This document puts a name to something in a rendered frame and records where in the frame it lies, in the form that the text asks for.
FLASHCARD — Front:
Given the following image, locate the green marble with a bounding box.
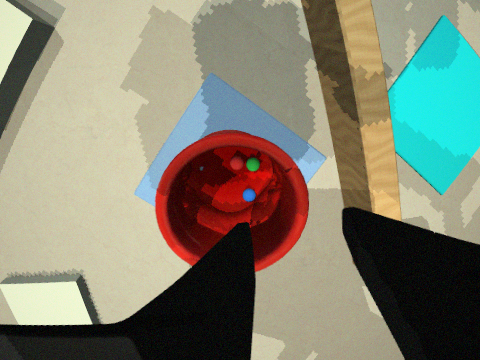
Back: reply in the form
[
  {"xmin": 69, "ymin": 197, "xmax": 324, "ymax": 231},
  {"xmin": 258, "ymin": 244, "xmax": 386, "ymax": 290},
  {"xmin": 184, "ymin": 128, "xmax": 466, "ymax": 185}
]
[{"xmin": 245, "ymin": 157, "xmax": 260, "ymax": 172}]

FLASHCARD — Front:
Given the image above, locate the wooden plank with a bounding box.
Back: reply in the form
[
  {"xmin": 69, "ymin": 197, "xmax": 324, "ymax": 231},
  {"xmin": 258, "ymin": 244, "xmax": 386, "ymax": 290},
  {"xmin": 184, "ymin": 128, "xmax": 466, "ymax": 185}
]
[{"xmin": 301, "ymin": 0, "xmax": 401, "ymax": 221}]

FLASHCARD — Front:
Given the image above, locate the red marble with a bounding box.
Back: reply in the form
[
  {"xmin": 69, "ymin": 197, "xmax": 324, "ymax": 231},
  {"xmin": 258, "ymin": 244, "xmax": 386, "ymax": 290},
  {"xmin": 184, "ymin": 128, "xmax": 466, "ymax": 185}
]
[{"xmin": 229, "ymin": 156, "xmax": 243, "ymax": 171}]

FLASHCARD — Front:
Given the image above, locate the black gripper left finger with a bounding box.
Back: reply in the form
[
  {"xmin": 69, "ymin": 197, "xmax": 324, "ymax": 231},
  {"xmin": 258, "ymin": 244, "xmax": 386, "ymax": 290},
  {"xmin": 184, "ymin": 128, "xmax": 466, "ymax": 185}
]
[{"xmin": 0, "ymin": 221, "xmax": 256, "ymax": 360}]

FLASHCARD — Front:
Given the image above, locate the red cup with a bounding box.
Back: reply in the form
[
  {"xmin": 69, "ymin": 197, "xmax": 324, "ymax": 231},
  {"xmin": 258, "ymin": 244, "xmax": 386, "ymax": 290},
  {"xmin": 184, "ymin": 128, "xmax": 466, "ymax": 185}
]
[{"xmin": 156, "ymin": 129, "xmax": 309, "ymax": 272}]

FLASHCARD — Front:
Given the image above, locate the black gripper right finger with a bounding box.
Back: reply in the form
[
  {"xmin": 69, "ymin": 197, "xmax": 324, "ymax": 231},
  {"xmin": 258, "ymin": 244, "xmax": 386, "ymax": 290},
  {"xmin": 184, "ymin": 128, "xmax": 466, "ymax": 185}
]
[{"xmin": 341, "ymin": 207, "xmax": 480, "ymax": 360}]

